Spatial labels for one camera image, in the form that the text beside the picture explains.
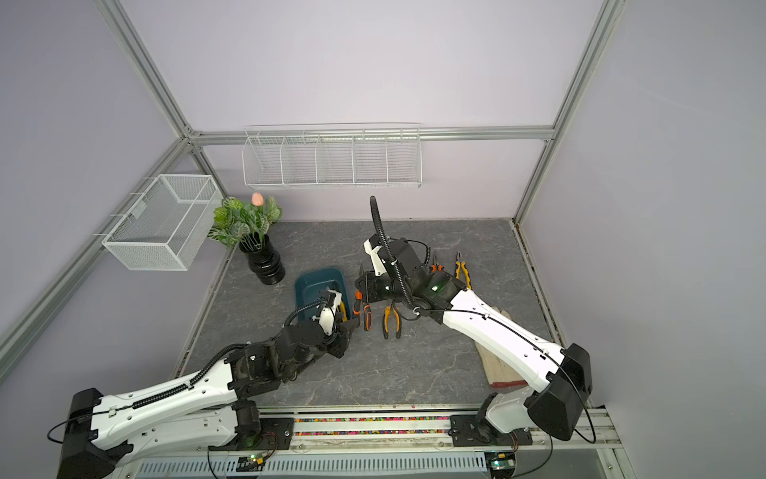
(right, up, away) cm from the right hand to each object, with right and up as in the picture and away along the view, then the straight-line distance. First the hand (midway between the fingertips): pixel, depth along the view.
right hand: (356, 281), depth 71 cm
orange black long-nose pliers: (+1, -5, 0) cm, 5 cm away
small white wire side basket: (-56, +14, +13) cm, 59 cm away
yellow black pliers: (+32, +2, +34) cm, 47 cm away
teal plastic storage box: (-20, -4, +30) cm, 36 cm away
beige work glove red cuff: (+38, -27, +11) cm, 48 cm away
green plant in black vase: (-35, +15, +16) cm, 41 cm away
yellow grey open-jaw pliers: (+7, -13, +23) cm, 27 cm away
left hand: (-1, -10, +1) cm, 10 cm away
